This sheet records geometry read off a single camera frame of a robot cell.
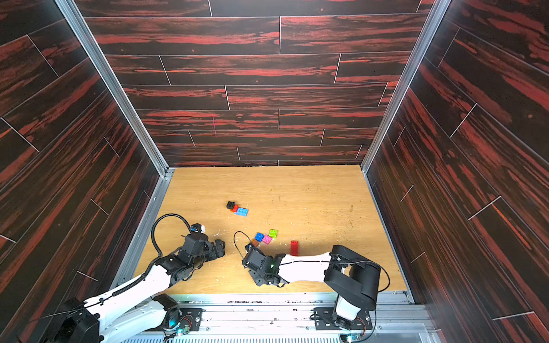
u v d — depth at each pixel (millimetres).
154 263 586
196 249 664
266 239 920
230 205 986
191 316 731
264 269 648
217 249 781
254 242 926
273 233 934
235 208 1013
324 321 690
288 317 753
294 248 899
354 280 440
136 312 570
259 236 933
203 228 776
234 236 962
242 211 1015
